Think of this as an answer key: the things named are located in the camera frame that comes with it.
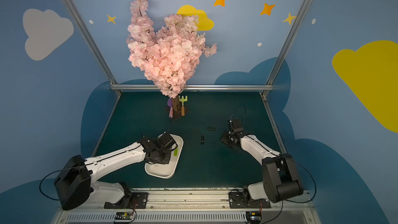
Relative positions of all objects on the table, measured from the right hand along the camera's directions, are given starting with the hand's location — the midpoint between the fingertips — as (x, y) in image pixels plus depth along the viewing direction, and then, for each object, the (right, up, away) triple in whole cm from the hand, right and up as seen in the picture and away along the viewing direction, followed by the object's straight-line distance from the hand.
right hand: (224, 137), depth 92 cm
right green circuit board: (+11, -35, -19) cm, 41 cm away
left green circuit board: (-51, -33, -20) cm, 64 cm away
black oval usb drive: (-8, +4, +11) cm, 14 cm away
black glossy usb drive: (-14, -2, +4) cm, 15 cm away
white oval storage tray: (-33, -16, -11) cm, 38 cm away
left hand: (-33, -9, -9) cm, 36 cm away
